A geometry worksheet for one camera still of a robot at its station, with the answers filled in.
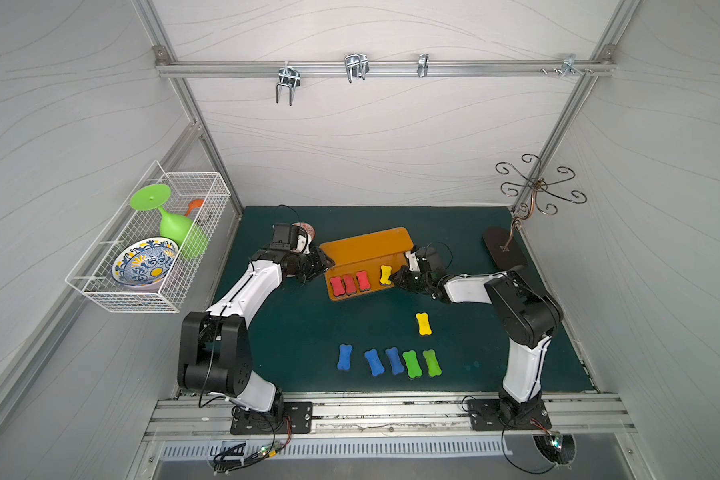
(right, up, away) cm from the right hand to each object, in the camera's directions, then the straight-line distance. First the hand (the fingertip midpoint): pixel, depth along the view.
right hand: (388, 275), depth 97 cm
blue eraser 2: (-5, -22, -17) cm, 28 cm away
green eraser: (+6, -23, -17) cm, 29 cm away
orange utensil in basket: (-53, +22, -19) cm, 60 cm away
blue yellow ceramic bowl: (-54, +7, -35) cm, 65 cm away
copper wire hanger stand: (+41, +10, +9) cm, 43 cm away
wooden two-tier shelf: (-6, +8, -7) cm, 12 cm away
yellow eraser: (-1, -1, +1) cm, 1 cm away
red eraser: (-17, -3, -2) cm, 17 cm away
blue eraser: (-13, -21, -15) cm, 29 cm away
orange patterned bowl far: (-29, +15, +12) cm, 35 cm away
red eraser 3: (-8, -2, -1) cm, 9 cm away
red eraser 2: (-12, -3, -2) cm, 13 cm away
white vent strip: (-14, -38, -27) cm, 48 cm away
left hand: (-17, +5, -11) cm, 21 cm away
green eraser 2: (+11, -23, -17) cm, 31 cm away
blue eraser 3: (+1, -22, -17) cm, 28 cm away
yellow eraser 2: (+10, -14, -9) cm, 19 cm away
